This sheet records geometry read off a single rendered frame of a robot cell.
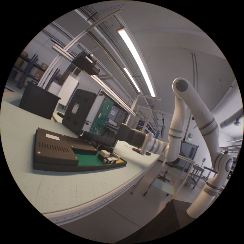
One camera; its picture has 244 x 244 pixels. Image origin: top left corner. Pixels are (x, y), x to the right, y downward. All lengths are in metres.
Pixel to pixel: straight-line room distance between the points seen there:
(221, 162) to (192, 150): 6.76
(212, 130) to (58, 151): 0.47
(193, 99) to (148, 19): 2.61
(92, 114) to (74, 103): 0.16
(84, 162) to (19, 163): 0.13
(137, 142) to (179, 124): 0.21
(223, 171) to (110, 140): 0.58
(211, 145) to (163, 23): 2.70
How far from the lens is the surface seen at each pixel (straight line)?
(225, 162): 0.47
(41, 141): 0.18
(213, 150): 0.48
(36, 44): 4.91
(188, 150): 7.11
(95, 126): 0.35
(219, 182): 0.49
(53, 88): 0.77
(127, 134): 0.37
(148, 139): 0.33
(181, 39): 2.41
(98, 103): 0.34
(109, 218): 1.35
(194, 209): 0.53
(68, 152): 0.18
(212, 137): 0.42
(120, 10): 0.90
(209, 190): 0.49
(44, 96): 0.46
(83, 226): 1.19
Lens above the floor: 1.11
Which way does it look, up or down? 5 degrees up
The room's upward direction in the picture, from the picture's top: 24 degrees clockwise
